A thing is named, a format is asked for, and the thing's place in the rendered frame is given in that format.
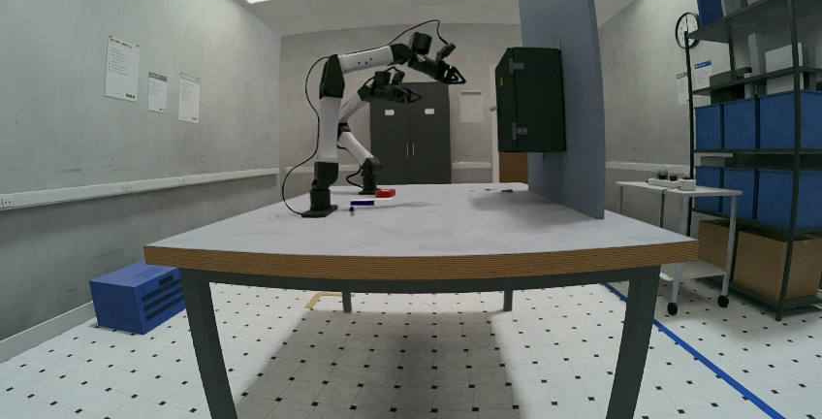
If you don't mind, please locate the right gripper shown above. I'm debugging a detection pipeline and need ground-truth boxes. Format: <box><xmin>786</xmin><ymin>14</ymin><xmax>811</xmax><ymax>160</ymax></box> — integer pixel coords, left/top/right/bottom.
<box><xmin>423</xmin><ymin>46</ymin><xmax>466</xmax><ymax>85</ymax></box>

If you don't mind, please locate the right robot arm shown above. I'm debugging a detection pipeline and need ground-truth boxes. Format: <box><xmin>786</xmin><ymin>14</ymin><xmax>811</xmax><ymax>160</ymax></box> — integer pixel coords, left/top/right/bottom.
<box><xmin>301</xmin><ymin>32</ymin><xmax>432</xmax><ymax>218</ymax></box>

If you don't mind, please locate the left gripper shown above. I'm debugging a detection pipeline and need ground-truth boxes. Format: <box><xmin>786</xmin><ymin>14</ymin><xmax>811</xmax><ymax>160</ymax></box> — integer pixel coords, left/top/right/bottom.
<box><xmin>382</xmin><ymin>76</ymin><xmax>422</xmax><ymax>105</ymax></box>

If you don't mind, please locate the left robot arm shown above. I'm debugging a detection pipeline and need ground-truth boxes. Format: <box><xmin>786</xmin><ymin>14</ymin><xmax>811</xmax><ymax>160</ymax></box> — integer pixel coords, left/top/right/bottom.
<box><xmin>337</xmin><ymin>71</ymin><xmax>391</xmax><ymax>195</ymax></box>

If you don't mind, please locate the dark grey wall panel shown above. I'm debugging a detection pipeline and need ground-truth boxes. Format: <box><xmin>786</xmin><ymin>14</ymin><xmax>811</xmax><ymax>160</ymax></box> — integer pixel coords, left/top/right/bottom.
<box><xmin>519</xmin><ymin>0</ymin><xmax>606</xmax><ymax>219</ymax></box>

